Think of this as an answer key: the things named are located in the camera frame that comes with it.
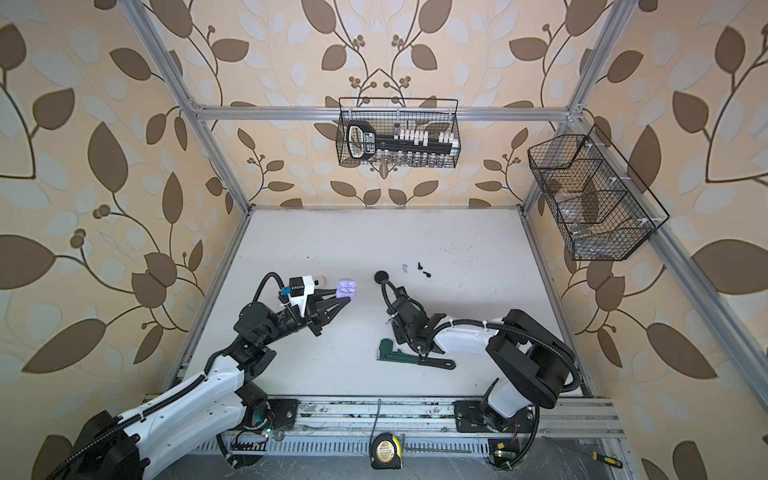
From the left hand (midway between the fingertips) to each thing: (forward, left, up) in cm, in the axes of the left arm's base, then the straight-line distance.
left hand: (347, 296), depth 67 cm
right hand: (+5, -13, -26) cm, 30 cm away
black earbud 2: (+23, -22, -26) cm, 41 cm away
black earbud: (+26, -19, -26) cm, 41 cm away
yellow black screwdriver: (-27, -61, -25) cm, 71 cm away
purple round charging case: (+2, 0, +1) cm, 2 cm away
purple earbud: (+26, -13, -27) cm, 40 cm away
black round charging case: (+21, -6, -25) cm, 33 cm away
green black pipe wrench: (-4, -8, -26) cm, 27 cm away
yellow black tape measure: (-27, -10, -22) cm, 36 cm away
